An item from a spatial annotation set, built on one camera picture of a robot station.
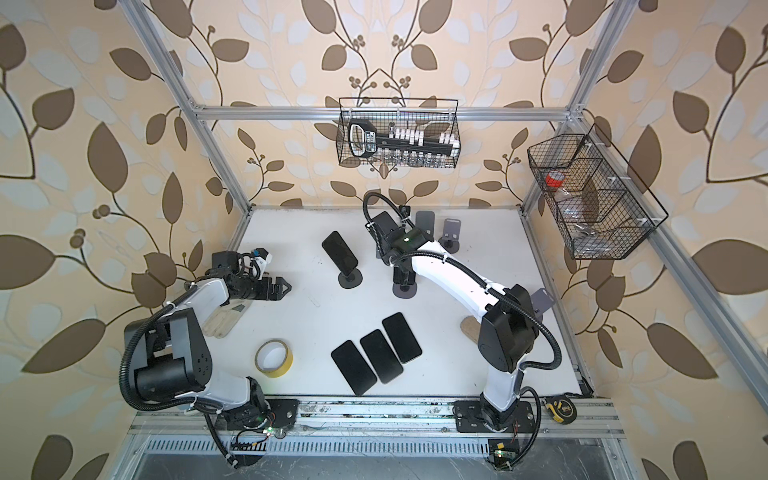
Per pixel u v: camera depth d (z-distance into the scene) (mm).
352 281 997
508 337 456
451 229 1035
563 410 725
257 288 806
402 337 872
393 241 613
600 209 737
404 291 966
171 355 446
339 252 912
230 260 741
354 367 842
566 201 702
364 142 847
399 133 822
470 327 865
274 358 844
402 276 876
